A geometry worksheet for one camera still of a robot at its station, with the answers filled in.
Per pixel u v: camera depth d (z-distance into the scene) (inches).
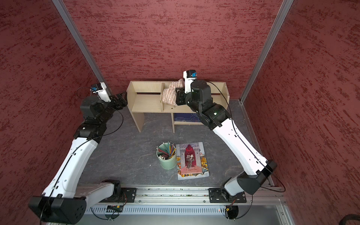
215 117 17.2
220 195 29.1
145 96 34.4
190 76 20.6
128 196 29.3
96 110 19.6
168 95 24.5
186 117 35.4
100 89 22.6
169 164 31.8
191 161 33.5
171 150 30.7
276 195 29.8
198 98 17.9
